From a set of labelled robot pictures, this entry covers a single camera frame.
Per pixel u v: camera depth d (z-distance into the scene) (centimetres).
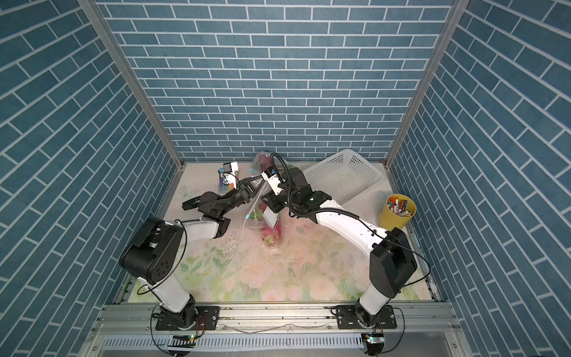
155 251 48
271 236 83
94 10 70
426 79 88
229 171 71
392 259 44
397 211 91
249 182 75
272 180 70
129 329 73
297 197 62
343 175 116
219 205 66
